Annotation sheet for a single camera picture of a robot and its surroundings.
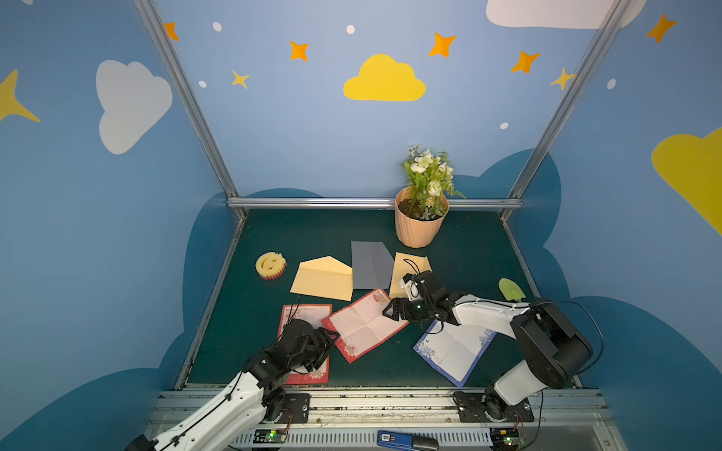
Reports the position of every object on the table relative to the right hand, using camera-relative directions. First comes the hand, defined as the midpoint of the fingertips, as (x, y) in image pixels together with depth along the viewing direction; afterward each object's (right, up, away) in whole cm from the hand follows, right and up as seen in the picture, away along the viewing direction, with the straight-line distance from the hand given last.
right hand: (396, 310), depth 90 cm
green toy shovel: (+42, +5, +8) cm, 43 cm away
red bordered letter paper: (-11, -5, 0) cm, 12 cm away
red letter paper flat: (-27, -2, +2) cm, 27 cm away
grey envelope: (-7, +13, +14) cm, 21 cm away
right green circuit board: (+26, -28, -19) cm, 43 cm away
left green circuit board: (-35, -28, -19) cm, 49 cm away
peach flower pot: (+7, +26, +11) cm, 29 cm away
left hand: (-16, -7, -10) cm, 20 cm away
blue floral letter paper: (+18, -11, -6) cm, 22 cm away
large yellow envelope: (-24, +9, +10) cm, 28 cm away
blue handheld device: (-2, -25, -24) cm, 35 cm away
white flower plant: (+12, +43, +3) cm, 44 cm away
